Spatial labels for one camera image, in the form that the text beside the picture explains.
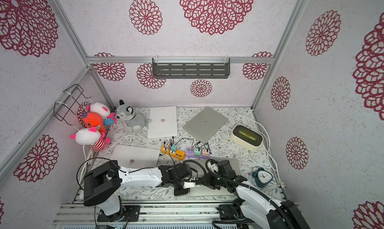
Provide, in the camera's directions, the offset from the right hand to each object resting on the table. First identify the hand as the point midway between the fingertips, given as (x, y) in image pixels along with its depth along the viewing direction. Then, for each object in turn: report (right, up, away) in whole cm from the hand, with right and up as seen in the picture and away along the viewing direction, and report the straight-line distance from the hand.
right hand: (199, 181), depth 81 cm
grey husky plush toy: (-43, +32, +18) cm, 56 cm away
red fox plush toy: (-61, +34, +5) cm, 70 cm away
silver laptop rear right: (+5, +30, +29) cm, 42 cm away
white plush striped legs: (-58, +25, -1) cm, 63 cm away
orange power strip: (-12, +13, +10) cm, 20 cm away
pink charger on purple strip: (+4, +14, +7) cm, 16 cm away
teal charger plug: (-15, +17, +8) cm, 24 cm away
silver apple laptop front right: (+2, -3, -3) cm, 5 cm away
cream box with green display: (+32, +22, +16) cm, 42 cm away
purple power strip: (-5, +13, +11) cm, 18 cm away
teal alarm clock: (+35, +2, 0) cm, 35 cm away
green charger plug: (-1, +14, +7) cm, 16 cm away
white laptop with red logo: (-24, +32, +29) cm, 50 cm away
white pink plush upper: (-62, +41, +13) cm, 76 cm away
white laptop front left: (-44, +11, +13) cm, 47 cm away
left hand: (-7, -4, +1) cm, 8 cm away
